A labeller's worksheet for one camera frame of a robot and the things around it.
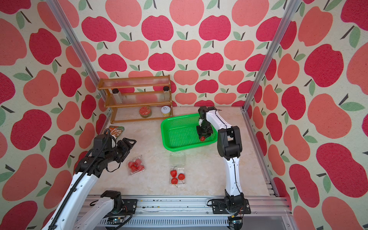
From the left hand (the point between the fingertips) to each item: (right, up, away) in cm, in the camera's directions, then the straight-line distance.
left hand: (134, 147), depth 75 cm
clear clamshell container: (-4, -15, +14) cm, 21 cm away
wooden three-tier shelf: (-14, +32, +42) cm, 54 cm away
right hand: (+40, +1, +23) cm, 46 cm away
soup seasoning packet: (-25, +6, +30) cm, 39 cm away
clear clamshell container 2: (+22, -17, +11) cm, 30 cm away
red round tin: (-5, +21, +39) cm, 44 cm away
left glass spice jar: (-21, +32, +24) cm, 45 cm away
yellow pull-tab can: (+12, +21, +36) cm, 44 cm away
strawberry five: (+20, -17, +9) cm, 28 cm away
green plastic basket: (+23, +5, +30) cm, 38 cm away
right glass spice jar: (+14, +33, +27) cm, 45 cm away
